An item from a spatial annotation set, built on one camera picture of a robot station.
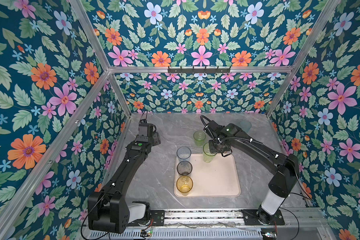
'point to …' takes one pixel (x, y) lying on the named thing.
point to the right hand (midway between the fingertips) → (214, 149)
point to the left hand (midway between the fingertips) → (154, 132)
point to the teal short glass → (245, 125)
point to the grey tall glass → (184, 168)
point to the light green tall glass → (208, 156)
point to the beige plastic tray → (220, 177)
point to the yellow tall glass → (184, 184)
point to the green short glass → (199, 137)
